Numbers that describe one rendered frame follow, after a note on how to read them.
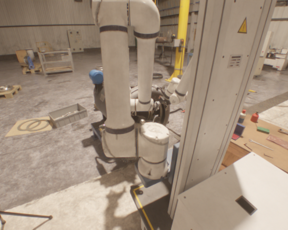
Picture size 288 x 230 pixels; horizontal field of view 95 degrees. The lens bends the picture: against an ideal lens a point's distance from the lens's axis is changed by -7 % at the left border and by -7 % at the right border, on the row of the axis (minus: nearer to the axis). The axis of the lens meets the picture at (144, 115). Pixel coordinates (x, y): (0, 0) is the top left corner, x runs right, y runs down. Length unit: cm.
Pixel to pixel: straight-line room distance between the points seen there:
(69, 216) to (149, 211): 80
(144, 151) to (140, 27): 56
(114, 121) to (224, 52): 52
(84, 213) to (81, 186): 31
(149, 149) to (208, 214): 36
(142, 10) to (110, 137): 55
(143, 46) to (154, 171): 64
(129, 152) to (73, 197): 116
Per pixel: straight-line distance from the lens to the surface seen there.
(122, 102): 65
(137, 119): 139
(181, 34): 497
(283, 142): 204
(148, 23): 67
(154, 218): 121
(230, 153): 183
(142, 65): 77
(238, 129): 188
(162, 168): 84
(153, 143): 70
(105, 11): 67
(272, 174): 96
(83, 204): 171
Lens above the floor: 142
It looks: 29 degrees down
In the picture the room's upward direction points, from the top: straight up
